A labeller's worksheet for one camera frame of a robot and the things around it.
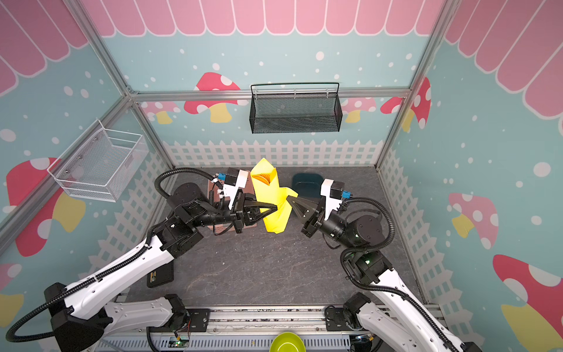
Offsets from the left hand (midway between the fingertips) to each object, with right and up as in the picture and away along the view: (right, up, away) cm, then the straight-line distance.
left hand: (276, 213), depth 53 cm
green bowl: (+3, -43, +17) cm, 46 cm away
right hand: (+3, +3, 0) cm, 5 cm away
